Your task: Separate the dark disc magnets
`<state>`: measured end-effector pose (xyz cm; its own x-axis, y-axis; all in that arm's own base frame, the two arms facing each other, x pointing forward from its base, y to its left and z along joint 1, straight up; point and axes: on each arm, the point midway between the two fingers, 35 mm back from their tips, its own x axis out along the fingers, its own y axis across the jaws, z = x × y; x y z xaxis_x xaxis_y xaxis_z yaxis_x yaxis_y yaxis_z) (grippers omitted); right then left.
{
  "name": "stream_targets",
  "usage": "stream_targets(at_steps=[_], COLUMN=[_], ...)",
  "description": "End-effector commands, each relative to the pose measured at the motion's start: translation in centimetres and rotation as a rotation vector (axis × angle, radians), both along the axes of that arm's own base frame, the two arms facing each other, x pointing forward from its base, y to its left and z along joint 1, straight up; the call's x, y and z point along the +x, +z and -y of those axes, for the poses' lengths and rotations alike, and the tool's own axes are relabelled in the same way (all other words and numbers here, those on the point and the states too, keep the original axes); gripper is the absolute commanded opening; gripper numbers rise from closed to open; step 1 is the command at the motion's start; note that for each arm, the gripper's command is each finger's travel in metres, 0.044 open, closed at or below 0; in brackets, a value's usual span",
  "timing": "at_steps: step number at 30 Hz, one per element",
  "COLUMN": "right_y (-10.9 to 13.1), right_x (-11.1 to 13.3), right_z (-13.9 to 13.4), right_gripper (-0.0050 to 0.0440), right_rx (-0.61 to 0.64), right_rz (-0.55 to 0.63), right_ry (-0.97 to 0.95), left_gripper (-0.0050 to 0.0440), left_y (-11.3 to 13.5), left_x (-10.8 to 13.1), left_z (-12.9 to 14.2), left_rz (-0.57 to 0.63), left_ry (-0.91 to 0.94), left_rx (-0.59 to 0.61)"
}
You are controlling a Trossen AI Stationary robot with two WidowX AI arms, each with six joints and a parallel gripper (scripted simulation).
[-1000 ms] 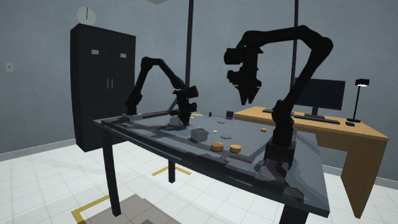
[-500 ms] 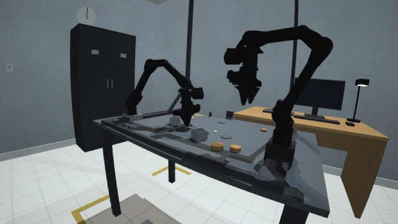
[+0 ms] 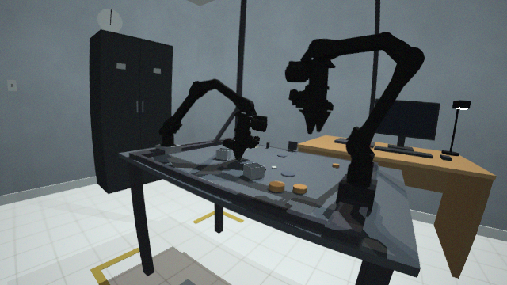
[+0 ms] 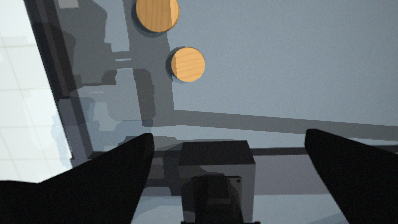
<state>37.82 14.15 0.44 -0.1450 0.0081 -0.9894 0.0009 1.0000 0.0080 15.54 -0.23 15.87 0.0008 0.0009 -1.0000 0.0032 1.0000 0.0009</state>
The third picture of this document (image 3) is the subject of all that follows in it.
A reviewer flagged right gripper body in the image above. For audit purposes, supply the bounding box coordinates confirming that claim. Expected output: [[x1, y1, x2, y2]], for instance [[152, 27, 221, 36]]
[[223, 127, 251, 150]]

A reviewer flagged white open-top square box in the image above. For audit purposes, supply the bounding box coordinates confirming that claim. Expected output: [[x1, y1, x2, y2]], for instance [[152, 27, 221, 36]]
[[216, 148, 231, 160]]

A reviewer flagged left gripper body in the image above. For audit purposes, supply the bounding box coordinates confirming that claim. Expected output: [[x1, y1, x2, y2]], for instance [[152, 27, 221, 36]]
[[296, 81, 334, 111]]

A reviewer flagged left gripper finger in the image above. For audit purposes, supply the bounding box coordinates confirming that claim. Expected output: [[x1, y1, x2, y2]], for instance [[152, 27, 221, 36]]
[[299, 109, 321, 134], [316, 111, 331, 132]]

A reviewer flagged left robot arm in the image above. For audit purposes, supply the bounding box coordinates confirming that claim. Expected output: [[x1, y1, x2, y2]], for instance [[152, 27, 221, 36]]
[[285, 32, 425, 187]]

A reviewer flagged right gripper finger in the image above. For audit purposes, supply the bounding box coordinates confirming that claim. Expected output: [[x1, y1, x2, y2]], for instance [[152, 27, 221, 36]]
[[233, 147, 242, 160], [239, 145, 248, 157]]

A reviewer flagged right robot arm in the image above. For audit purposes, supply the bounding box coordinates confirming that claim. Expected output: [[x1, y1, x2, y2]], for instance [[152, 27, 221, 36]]
[[158, 79, 268, 149]]

